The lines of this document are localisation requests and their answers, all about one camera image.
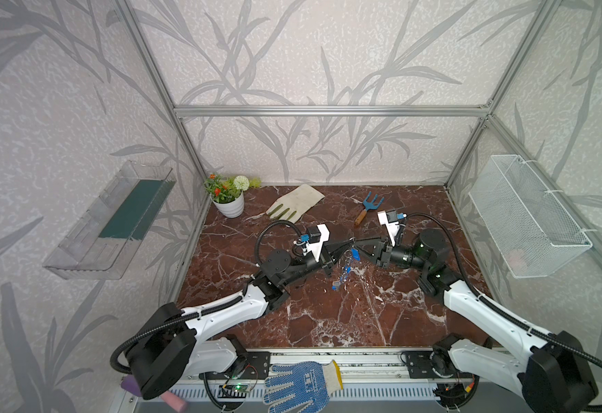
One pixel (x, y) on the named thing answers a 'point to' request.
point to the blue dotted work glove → (312, 382)
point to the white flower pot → (231, 209)
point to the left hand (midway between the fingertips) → (351, 246)
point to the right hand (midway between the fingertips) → (353, 247)
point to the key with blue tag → (355, 254)
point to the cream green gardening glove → (293, 206)
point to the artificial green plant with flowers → (228, 188)
